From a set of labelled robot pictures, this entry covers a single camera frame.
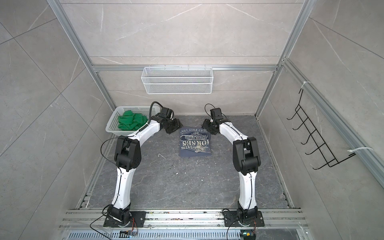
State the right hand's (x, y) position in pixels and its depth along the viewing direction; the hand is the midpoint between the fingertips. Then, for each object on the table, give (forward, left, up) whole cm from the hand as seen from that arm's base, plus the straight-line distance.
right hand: (204, 125), depth 101 cm
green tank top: (+9, +56, -3) cm, 56 cm away
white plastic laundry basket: (+3, +66, -1) cm, 66 cm away
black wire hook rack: (-39, -48, +22) cm, 66 cm away
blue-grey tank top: (-10, +7, -5) cm, 14 cm away
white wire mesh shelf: (+24, +18, +21) cm, 36 cm away
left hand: (+1, +17, +1) cm, 17 cm away
